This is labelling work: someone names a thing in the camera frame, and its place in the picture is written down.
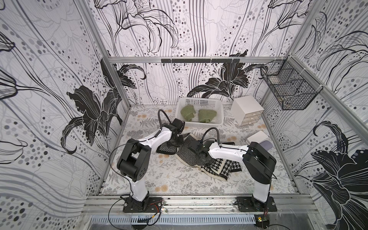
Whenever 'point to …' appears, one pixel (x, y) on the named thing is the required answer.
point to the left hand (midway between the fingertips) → (179, 147)
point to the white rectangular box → (258, 137)
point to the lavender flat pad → (267, 144)
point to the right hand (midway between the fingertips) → (203, 160)
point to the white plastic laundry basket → (198, 111)
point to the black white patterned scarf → (221, 168)
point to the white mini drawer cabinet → (247, 110)
